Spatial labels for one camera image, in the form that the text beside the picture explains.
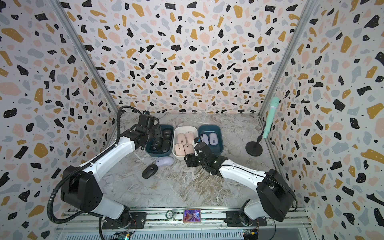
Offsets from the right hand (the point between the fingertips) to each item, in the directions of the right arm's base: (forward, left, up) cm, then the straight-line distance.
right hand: (191, 157), depth 84 cm
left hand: (+13, +19, +9) cm, 25 cm away
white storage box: (+25, +9, -6) cm, 27 cm away
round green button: (-27, +9, -6) cm, 29 cm away
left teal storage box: (+7, +27, -9) cm, 30 cm away
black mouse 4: (+12, +22, -5) cm, 26 cm away
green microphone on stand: (+14, -40, -12) cm, 44 cm away
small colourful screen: (-26, -2, -11) cm, 29 cm away
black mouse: (-5, +25, -9) cm, 27 cm away
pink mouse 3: (+21, +3, -9) cm, 22 cm away
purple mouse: (+2, +17, -9) cm, 20 cm away
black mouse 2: (+20, +18, -6) cm, 28 cm away
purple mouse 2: (+20, -13, -9) cm, 26 cm away
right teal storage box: (+12, -16, -9) cm, 23 cm away
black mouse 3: (+12, +18, -7) cm, 22 cm away
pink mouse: (+12, +3, -10) cm, 16 cm away
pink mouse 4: (+19, +9, -9) cm, 23 cm away
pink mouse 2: (+10, +9, -9) cm, 16 cm away
